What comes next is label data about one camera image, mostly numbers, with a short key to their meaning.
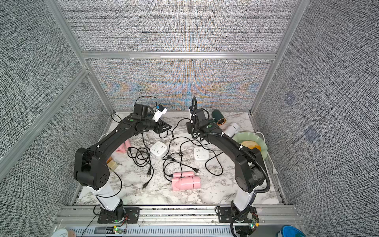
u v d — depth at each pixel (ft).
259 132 3.39
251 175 1.54
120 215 2.17
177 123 2.80
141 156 3.04
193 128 2.17
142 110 2.30
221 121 3.56
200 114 2.18
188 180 2.62
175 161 2.98
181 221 2.40
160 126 2.45
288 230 2.02
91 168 1.53
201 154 3.05
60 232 2.09
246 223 2.35
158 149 3.12
